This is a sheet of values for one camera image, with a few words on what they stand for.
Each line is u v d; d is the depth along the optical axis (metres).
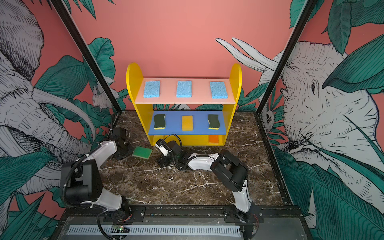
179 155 0.70
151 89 0.73
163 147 0.76
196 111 1.26
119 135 0.73
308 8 0.69
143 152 0.95
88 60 0.88
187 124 0.93
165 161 0.78
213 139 1.00
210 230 0.70
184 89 0.74
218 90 0.73
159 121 0.93
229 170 0.50
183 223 0.72
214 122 0.93
